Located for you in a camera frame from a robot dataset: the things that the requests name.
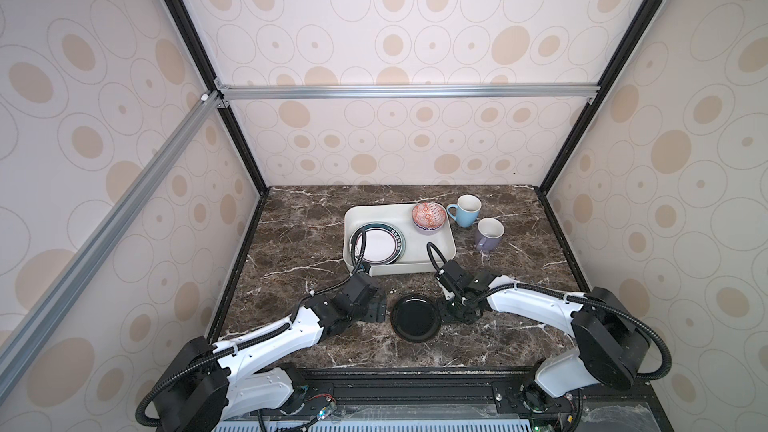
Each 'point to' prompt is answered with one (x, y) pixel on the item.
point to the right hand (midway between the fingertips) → (442, 317)
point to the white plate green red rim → (384, 244)
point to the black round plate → (415, 318)
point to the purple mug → (489, 233)
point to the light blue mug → (467, 210)
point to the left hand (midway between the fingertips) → (382, 300)
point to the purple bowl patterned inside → (428, 217)
